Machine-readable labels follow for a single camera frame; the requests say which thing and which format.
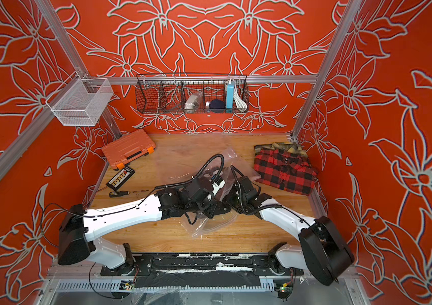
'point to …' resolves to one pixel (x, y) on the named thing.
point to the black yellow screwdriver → (118, 193)
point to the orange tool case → (128, 149)
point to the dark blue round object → (217, 106)
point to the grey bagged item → (193, 102)
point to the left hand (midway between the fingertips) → (223, 203)
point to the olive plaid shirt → (291, 147)
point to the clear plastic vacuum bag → (222, 168)
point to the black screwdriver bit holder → (116, 182)
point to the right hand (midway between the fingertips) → (220, 200)
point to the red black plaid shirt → (284, 169)
